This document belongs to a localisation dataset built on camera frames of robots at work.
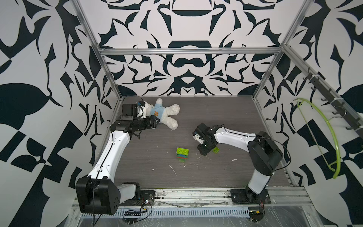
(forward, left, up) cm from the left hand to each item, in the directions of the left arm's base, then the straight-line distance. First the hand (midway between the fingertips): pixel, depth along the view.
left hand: (153, 118), depth 81 cm
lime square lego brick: (-12, -37, -19) cm, 43 cm away
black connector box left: (-42, +10, -24) cm, 50 cm away
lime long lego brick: (-16, -16, -9) cm, 24 cm away
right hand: (-10, -30, -20) cm, 37 cm away
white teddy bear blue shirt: (+14, -4, -13) cm, 19 cm away
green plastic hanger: (-34, -78, +5) cm, 85 cm away
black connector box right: (-45, -52, -24) cm, 73 cm away
